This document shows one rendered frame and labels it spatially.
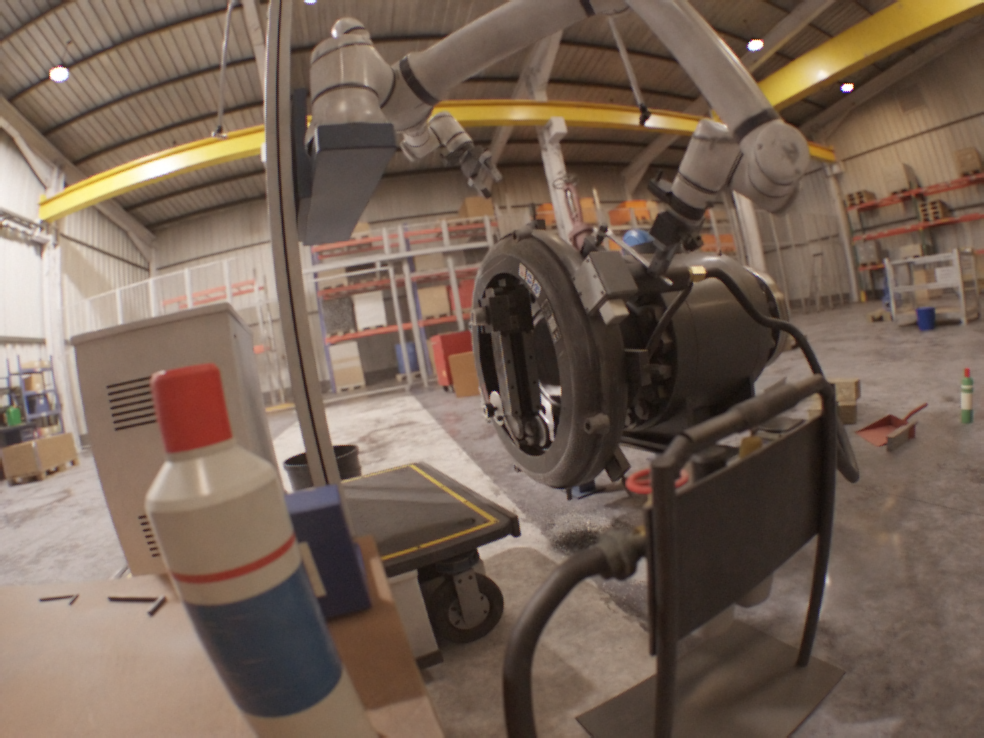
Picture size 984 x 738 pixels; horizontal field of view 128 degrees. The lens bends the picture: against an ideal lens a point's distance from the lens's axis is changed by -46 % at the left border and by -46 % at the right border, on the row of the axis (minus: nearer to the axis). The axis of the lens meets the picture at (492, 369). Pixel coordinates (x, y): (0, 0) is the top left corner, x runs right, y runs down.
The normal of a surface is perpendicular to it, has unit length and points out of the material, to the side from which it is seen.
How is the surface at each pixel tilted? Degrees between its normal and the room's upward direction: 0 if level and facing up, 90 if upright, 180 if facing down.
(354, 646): 0
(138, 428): 90
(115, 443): 90
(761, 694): 0
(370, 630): 0
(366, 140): 90
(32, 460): 90
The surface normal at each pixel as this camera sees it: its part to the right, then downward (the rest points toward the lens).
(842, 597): -0.17, -0.98
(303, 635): 0.93, -0.14
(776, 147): -0.46, 0.17
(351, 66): 0.47, -0.02
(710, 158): -0.61, 0.54
